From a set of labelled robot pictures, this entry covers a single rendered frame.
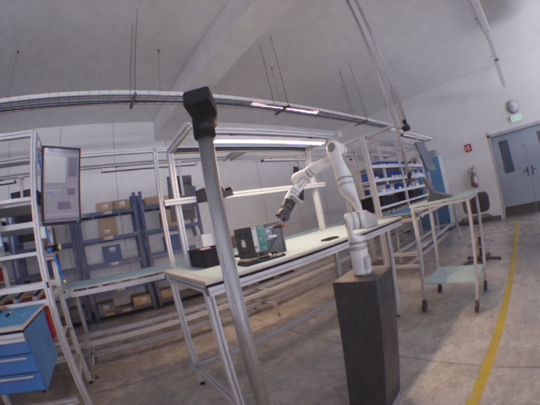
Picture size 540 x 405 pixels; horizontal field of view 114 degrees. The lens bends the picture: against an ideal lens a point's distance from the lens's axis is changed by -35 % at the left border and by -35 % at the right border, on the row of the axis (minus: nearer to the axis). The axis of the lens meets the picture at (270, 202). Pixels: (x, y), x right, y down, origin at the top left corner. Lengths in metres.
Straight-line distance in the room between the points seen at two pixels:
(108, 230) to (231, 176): 3.14
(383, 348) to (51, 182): 2.14
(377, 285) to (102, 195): 5.09
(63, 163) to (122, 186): 3.78
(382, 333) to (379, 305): 0.15
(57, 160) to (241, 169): 5.29
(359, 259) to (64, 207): 1.81
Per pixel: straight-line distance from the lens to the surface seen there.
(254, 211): 6.61
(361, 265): 1.40
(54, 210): 1.93
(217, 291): 1.34
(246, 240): 1.79
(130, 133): 6.04
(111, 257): 5.02
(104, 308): 5.11
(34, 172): 2.24
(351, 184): 1.43
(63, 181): 1.96
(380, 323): 1.38
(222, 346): 1.52
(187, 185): 3.49
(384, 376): 1.56
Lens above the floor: 1.23
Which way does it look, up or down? 4 degrees up
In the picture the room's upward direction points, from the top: 11 degrees counter-clockwise
